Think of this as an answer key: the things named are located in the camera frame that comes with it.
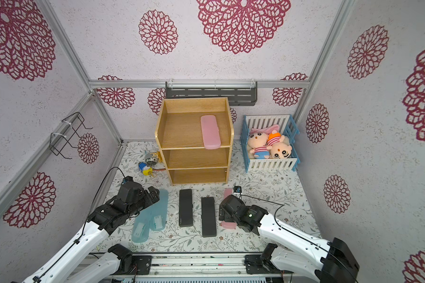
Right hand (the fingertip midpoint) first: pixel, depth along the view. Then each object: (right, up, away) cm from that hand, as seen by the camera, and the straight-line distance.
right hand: (232, 212), depth 81 cm
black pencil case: (-11, -4, +5) cm, 13 cm away
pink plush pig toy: (+16, +35, +19) cm, 43 cm away
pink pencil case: (-10, +35, -3) cm, 37 cm away
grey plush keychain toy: (-46, +24, +22) cm, 56 cm away
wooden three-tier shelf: (-25, +37, 0) cm, 45 cm away
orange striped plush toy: (+29, +32, +18) cm, 47 cm away
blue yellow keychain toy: (-47, +18, +20) cm, 54 cm away
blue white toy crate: (+39, +44, +31) cm, 67 cm away
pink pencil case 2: (-2, -7, +2) cm, 7 cm away
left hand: (-36, +8, -2) cm, 37 cm away
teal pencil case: (-36, -2, +7) cm, 37 cm away
